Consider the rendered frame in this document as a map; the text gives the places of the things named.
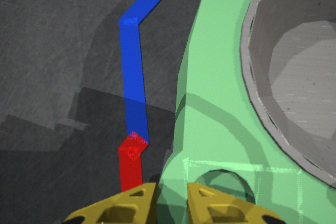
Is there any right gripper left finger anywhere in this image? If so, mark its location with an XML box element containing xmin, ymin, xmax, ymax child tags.
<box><xmin>63</xmin><ymin>183</ymin><xmax>157</xmax><ymax>224</ymax></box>

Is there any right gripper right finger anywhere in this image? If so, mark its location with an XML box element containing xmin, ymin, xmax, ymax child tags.
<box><xmin>186</xmin><ymin>183</ymin><xmax>284</xmax><ymax>224</ymax></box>

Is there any grey steel bowl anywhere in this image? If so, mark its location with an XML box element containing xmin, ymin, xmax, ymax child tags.
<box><xmin>239</xmin><ymin>0</ymin><xmax>336</xmax><ymax>188</ymax></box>

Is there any blue tape outline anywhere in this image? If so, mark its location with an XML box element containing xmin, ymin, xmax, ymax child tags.
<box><xmin>118</xmin><ymin>0</ymin><xmax>160</xmax><ymax>192</ymax></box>

